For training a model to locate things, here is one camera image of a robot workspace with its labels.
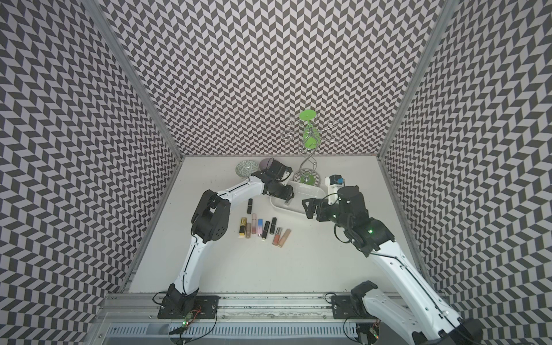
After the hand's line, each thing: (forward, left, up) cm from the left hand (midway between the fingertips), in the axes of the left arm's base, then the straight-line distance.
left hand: (290, 195), depth 100 cm
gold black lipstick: (-16, +21, -1) cm, 26 cm away
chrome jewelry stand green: (+10, -8, +28) cm, 31 cm away
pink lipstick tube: (-13, +16, -3) cm, 21 cm away
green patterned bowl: (+18, +24, -1) cm, 30 cm away
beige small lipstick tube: (-17, +18, -2) cm, 25 cm away
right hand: (-18, -8, +19) cm, 28 cm away
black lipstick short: (-15, +8, -1) cm, 17 cm away
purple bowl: (+17, +12, +4) cm, 22 cm away
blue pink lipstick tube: (-12, +13, -2) cm, 18 cm away
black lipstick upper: (-5, +19, -1) cm, 20 cm away
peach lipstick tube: (-20, +3, -2) cm, 20 cm away
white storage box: (+3, -6, -1) cm, 7 cm away
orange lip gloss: (-20, +6, -2) cm, 20 cm away
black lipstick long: (-16, +11, -2) cm, 19 cm away
